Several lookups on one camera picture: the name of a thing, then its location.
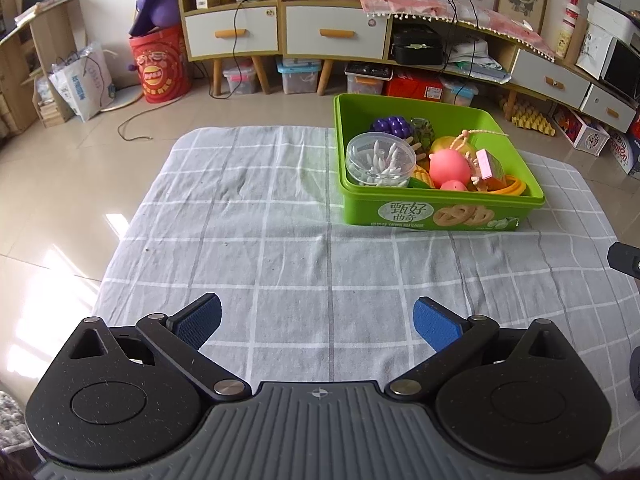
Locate pink pig toy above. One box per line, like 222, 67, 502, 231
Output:
428, 148, 472, 191

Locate pink small toy box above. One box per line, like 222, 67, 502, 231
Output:
476, 148, 506, 188

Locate clear cotton swab jar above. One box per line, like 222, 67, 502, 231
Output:
345, 132, 416, 188

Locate yellow plastic bowl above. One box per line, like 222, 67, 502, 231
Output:
430, 136, 476, 158

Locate dark plastic wrapper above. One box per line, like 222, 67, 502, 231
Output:
410, 117, 435, 152

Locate purple toy grapes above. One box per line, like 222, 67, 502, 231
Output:
371, 116, 413, 139

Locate orange plastic juicer cup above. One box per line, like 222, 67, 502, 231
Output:
489, 174, 527, 196

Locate grey checked table cloth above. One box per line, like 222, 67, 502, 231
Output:
96, 127, 639, 469

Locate white red toy box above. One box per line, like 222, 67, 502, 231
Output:
551, 104, 610, 156

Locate green plastic storage bin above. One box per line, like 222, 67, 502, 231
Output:
333, 93, 544, 231

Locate yellow egg tray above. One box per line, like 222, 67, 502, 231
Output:
509, 99, 556, 136

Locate white microwave oven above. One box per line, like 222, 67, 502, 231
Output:
576, 24, 639, 102

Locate red cardboard box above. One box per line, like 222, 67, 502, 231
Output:
385, 70, 444, 102

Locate red printed bucket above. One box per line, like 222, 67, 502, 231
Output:
129, 25, 192, 104

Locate clear box with blue lid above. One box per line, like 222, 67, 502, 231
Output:
277, 58, 321, 94

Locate white blue shopping bag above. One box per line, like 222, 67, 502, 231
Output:
49, 42, 115, 122

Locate black case on shelf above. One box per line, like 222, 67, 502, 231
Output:
390, 23, 444, 66

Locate purple plush toy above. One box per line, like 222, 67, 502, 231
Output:
129, 0, 180, 37

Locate wooden cabinet with white drawers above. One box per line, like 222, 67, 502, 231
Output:
178, 0, 639, 132

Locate black cable on floor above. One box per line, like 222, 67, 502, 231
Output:
117, 94, 189, 142

